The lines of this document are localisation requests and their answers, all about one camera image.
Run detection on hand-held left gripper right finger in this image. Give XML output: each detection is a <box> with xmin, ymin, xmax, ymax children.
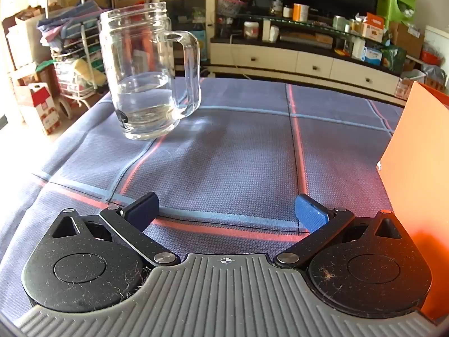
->
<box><xmin>274</xmin><ymin>194</ymin><xmax>404</xmax><ymax>269</ymax></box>

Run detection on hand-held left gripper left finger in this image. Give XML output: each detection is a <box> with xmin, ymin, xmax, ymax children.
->
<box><xmin>49</xmin><ymin>192</ymin><xmax>181</xmax><ymax>267</ymax></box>

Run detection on orange cardboard box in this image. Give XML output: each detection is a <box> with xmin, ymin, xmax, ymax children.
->
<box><xmin>377</xmin><ymin>81</ymin><xmax>449</xmax><ymax>320</ymax></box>

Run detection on blue plaid tablecloth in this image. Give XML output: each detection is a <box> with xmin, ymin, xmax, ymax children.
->
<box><xmin>0</xmin><ymin>75</ymin><xmax>414</xmax><ymax>327</ymax></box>

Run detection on red and white carton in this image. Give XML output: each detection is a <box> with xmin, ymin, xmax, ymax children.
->
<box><xmin>14</xmin><ymin>82</ymin><xmax>62</xmax><ymax>136</ymax></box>

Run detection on white TV stand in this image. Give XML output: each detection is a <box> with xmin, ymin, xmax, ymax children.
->
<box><xmin>210</xmin><ymin>12</ymin><xmax>411</xmax><ymax>95</ymax></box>

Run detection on pink and white crate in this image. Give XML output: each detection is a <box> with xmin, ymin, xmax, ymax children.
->
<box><xmin>395</xmin><ymin>69</ymin><xmax>427</xmax><ymax>99</ymax></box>

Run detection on blue and white carton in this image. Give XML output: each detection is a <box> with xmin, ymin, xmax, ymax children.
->
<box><xmin>365</xmin><ymin>47</ymin><xmax>383</xmax><ymax>65</ymax></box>

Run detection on green snack bag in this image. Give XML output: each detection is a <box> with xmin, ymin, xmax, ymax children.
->
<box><xmin>381</xmin><ymin>45</ymin><xmax>407</xmax><ymax>74</ymax></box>

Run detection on blue snack packet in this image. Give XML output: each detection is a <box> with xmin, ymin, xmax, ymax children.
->
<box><xmin>191</xmin><ymin>30</ymin><xmax>207</xmax><ymax>60</ymax></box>

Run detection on white lidded plastic jar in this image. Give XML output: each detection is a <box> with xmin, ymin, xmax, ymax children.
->
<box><xmin>244</xmin><ymin>21</ymin><xmax>260</xmax><ymax>40</ymax></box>

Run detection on orange and white carton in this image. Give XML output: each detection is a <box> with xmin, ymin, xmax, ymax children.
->
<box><xmin>361</xmin><ymin>12</ymin><xmax>384</xmax><ymax>43</ymax></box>

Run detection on orange and white canister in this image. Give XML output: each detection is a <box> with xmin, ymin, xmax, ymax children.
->
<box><xmin>293</xmin><ymin>3</ymin><xmax>309</xmax><ymax>22</ymax></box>

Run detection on large brown cardboard box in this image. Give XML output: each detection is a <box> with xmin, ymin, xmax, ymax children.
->
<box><xmin>2</xmin><ymin>5</ymin><xmax>53</xmax><ymax>69</ymax></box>

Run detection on pink plastic basket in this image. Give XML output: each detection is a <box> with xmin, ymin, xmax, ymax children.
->
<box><xmin>217</xmin><ymin>0</ymin><xmax>246</xmax><ymax>18</ymax></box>

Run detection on green stacking bins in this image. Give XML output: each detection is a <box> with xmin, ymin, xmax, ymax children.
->
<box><xmin>377</xmin><ymin>0</ymin><xmax>418</xmax><ymax>30</ymax></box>

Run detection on clear glass handled mug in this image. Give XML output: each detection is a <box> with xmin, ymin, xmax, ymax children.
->
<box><xmin>99</xmin><ymin>2</ymin><xmax>201</xmax><ymax>141</ymax></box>

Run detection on white wire shopping trolley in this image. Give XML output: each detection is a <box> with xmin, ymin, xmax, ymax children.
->
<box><xmin>37</xmin><ymin>0</ymin><xmax>109</xmax><ymax>108</ymax></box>

